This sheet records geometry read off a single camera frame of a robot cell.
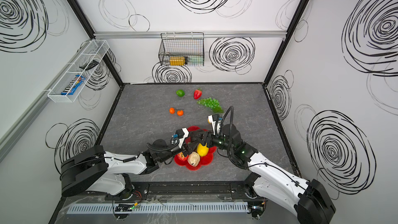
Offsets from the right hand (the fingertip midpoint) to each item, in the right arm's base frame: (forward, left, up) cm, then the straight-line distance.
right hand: (195, 135), depth 72 cm
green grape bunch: (+30, -9, -15) cm, 35 cm away
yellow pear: (+3, -6, +7) cm, 10 cm away
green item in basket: (+39, +1, +14) cm, 42 cm away
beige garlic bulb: (-7, +1, -12) cm, 14 cm away
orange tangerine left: (+26, +17, -16) cm, 35 cm away
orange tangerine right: (+25, +12, -17) cm, 33 cm away
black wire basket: (+54, +10, +11) cm, 56 cm away
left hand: (-1, -1, -1) cm, 2 cm away
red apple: (-6, +7, -12) cm, 15 cm away
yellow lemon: (-2, -3, -15) cm, 15 cm away
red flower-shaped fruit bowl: (-6, -4, -18) cm, 19 cm away
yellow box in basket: (+39, +12, +14) cm, 43 cm away
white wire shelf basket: (+47, +62, +15) cm, 79 cm away
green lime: (+41, +14, -16) cm, 46 cm away
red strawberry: (+39, +1, -15) cm, 42 cm away
